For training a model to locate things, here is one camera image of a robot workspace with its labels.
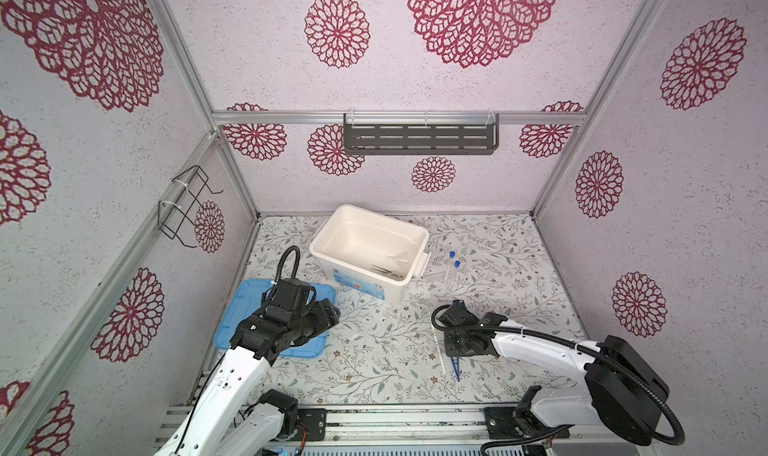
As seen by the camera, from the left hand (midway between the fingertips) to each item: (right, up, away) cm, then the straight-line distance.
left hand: (331, 323), depth 76 cm
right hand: (+33, -9, +10) cm, 35 cm away
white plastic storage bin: (+7, +16, +30) cm, 35 cm away
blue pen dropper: (+33, -14, +6) cm, 37 cm away
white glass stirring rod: (+29, -10, +12) cm, 33 cm away
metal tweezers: (+14, +11, +27) cm, 32 cm away
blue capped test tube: (+34, +14, +17) cm, 40 cm away
